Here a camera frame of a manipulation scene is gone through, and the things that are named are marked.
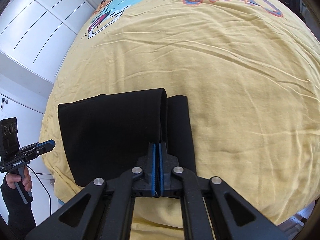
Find black pants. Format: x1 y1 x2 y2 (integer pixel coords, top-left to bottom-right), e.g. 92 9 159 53
58 88 196 187

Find black sleeved left forearm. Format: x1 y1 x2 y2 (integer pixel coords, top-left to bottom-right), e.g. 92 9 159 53
1 178 36 239

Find person left hand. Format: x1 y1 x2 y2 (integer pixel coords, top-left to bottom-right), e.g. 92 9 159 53
5 166 32 191

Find white wardrobe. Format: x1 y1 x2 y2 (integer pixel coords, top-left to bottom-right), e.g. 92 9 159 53
0 0 103 221

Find yellow dinosaur bed cover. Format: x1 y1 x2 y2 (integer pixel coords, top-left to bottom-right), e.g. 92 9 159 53
40 0 319 239

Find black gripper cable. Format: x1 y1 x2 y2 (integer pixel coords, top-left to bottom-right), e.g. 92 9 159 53
26 164 53 217

